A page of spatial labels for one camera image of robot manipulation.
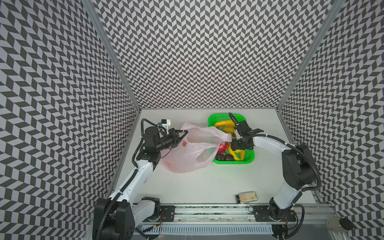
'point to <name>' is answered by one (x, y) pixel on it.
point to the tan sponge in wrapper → (245, 197)
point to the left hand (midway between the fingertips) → (189, 132)
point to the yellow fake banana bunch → (227, 126)
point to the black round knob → (347, 224)
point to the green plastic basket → (249, 156)
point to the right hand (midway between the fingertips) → (237, 149)
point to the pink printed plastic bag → (196, 149)
